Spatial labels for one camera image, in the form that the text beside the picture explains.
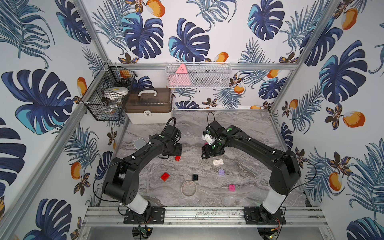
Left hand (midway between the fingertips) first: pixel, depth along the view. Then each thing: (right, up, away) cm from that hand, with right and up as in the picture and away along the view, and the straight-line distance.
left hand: (176, 149), depth 89 cm
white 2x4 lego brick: (+26, -9, +3) cm, 27 cm away
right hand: (+18, -2, -6) cm, 19 cm away
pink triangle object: (+3, +44, +1) cm, 44 cm away
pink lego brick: (+31, -20, -7) cm, 38 cm away
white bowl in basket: (-31, +32, -9) cm, 45 cm away
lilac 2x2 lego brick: (+27, -13, -1) cm, 30 cm away
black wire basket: (-45, +30, +4) cm, 54 cm away
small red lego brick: (0, -6, +6) cm, 9 cm away
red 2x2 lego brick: (-6, -15, -2) cm, 17 cm away
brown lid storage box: (-20, +28, +13) cm, 37 cm away
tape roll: (+8, -21, -5) cm, 23 cm away
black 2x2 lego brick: (+11, -16, -3) cm, 20 cm away
